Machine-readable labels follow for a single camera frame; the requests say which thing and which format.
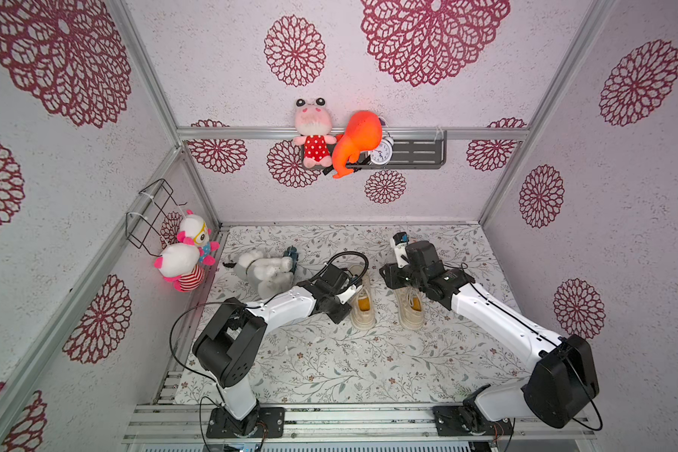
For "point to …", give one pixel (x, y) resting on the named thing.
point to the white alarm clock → (382, 155)
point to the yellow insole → (363, 304)
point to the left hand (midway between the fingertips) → (342, 309)
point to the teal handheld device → (291, 251)
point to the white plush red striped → (178, 263)
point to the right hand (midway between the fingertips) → (386, 265)
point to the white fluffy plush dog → (272, 272)
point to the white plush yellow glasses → (194, 230)
